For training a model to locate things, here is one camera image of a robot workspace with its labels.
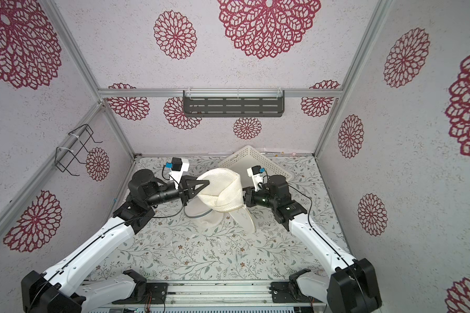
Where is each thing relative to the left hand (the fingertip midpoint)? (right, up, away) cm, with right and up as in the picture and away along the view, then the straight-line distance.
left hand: (206, 182), depth 65 cm
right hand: (+11, -5, +12) cm, 17 cm away
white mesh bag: (+6, -4, +1) cm, 7 cm away
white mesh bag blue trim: (-3, -17, +21) cm, 27 cm away
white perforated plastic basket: (+18, +13, +52) cm, 57 cm away
